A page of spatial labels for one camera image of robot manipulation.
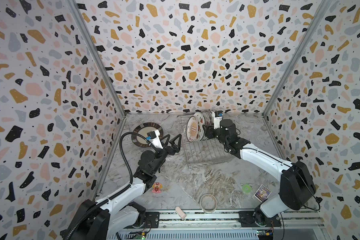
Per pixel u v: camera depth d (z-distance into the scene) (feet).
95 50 2.79
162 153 2.21
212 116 2.45
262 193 2.67
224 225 2.40
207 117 3.11
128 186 1.73
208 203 2.62
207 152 3.22
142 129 3.60
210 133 2.50
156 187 2.67
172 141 2.18
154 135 2.16
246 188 2.80
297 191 1.43
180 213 2.47
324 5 2.31
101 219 1.29
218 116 2.38
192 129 3.36
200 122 3.18
